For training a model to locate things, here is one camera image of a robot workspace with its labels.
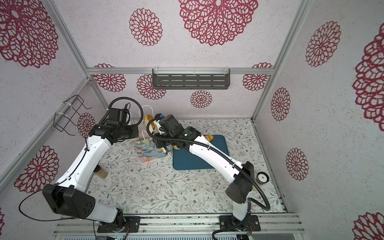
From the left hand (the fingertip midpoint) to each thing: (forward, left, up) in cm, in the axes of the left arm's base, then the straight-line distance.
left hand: (136, 134), depth 80 cm
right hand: (-7, -12, +6) cm, 15 cm away
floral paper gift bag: (-5, -5, -6) cm, 9 cm away
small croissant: (+6, -8, +6) cm, 12 cm away
